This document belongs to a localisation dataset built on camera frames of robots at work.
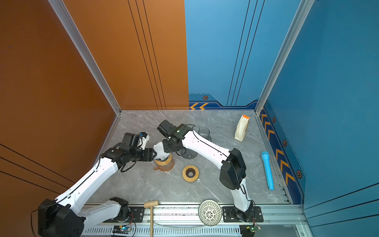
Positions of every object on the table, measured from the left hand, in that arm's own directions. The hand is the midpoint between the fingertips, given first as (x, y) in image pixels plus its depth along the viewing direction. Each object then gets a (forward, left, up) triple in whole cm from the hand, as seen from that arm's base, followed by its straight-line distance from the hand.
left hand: (152, 152), depth 82 cm
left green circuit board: (-34, +12, -15) cm, 39 cm away
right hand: (+1, -9, +3) cm, 9 cm away
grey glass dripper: (-8, -20, +14) cm, 26 cm away
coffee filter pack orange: (+22, -56, -4) cm, 60 cm away
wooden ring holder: (-5, -7, -3) cm, 9 cm away
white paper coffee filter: (+1, -4, +2) cm, 5 cm away
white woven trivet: (-27, -32, -12) cm, 43 cm away
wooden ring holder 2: (-7, -21, -13) cm, 26 cm away
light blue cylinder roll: (+2, -68, -10) cm, 69 cm away
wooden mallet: (-24, -1, -12) cm, 26 cm away
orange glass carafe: (-4, -6, -12) cm, 14 cm away
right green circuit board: (-34, -50, -14) cm, 62 cm away
